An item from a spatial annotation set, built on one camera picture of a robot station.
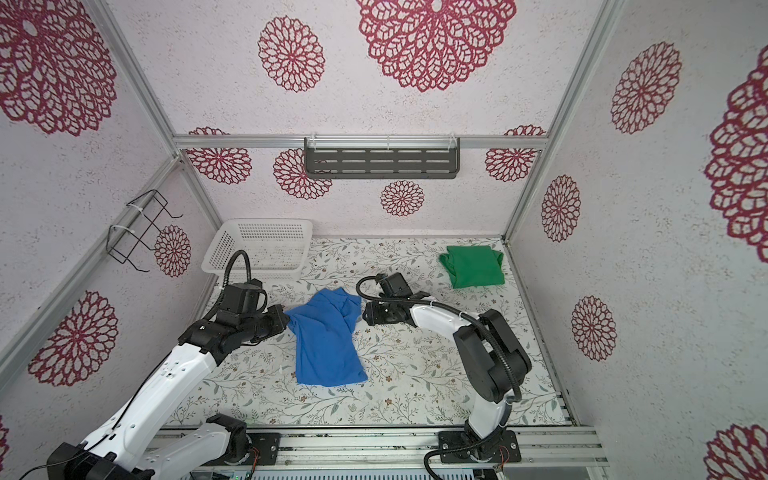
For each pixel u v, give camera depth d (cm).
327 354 84
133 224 76
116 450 39
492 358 48
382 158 95
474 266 109
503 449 73
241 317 58
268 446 74
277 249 117
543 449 76
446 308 57
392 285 73
